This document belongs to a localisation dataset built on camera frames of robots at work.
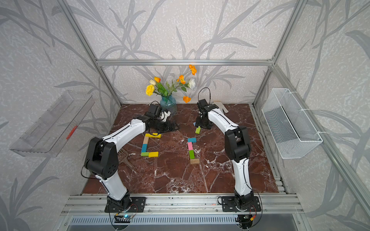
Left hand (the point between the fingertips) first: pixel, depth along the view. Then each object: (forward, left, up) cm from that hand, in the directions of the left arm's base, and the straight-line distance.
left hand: (174, 128), depth 89 cm
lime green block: (-11, +19, -13) cm, 26 cm away
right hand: (+6, -16, -6) cm, 18 cm away
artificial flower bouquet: (+27, +15, +12) cm, 33 cm away
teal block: (-7, +21, -13) cm, 25 cm away
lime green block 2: (+6, -15, -12) cm, 20 cm away
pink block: (-6, -10, -13) cm, 17 cm away
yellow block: (+3, +13, -14) cm, 19 cm away
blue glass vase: (+26, +7, -4) cm, 27 cm away
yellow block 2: (-11, +14, -14) cm, 22 cm away
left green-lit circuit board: (-45, +23, -16) cm, 53 cm away
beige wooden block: (-1, +20, -12) cm, 24 cm away
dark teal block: (0, -11, -14) cm, 18 cm away
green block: (-12, -11, -13) cm, 21 cm away
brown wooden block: (-16, -13, -13) cm, 24 cm away
